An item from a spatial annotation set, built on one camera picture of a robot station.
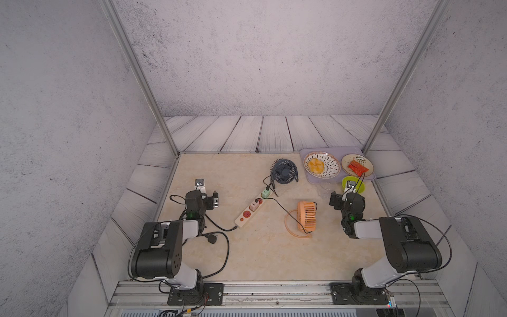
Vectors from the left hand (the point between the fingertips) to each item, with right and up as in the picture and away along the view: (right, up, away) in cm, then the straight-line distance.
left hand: (207, 191), depth 94 cm
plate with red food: (+79, +12, +17) cm, 82 cm away
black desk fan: (+37, +9, +7) cm, 39 cm away
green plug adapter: (+28, -1, 0) cm, 28 cm away
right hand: (+66, 0, -1) cm, 66 cm away
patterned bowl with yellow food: (+59, +12, +17) cm, 63 cm away
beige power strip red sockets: (+20, -10, -1) cm, 22 cm away
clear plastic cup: (+58, 0, +8) cm, 59 cm away
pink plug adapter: (+22, -6, -4) cm, 23 cm away
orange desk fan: (+45, -10, -10) cm, 47 cm away
